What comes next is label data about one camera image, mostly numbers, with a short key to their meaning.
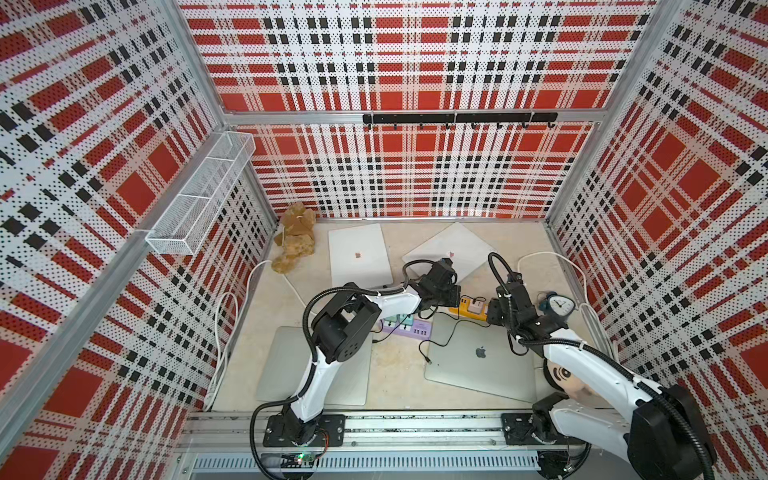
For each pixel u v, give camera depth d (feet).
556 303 3.05
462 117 2.90
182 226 2.91
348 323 1.81
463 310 3.06
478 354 2.80
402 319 2.82
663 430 1.30
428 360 2.76
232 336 3.07
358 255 3.62
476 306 2.91
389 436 2.43
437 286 2.51
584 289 3.32
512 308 2.10
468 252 3.71
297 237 3.28
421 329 2.90
